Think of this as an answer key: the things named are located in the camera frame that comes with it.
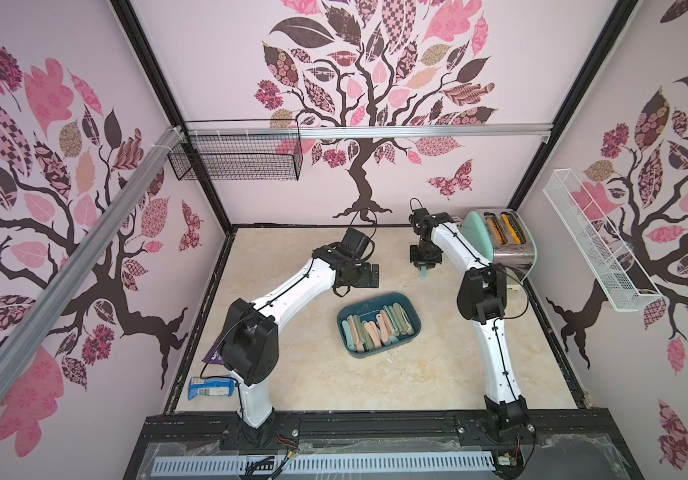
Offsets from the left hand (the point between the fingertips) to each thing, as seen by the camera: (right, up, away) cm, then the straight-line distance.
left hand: (360, 283), depth 87 cm
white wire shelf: (+64, +7, -12) cm, 66 cm away
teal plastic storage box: (+5, -13, +5) cm, 15 cm away
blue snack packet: (-42, -27, -8) cm, 51 cm away
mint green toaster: (+48, +14, +7) cm, 50 cm away
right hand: (+22, +4, +14) cm, 26 cm away
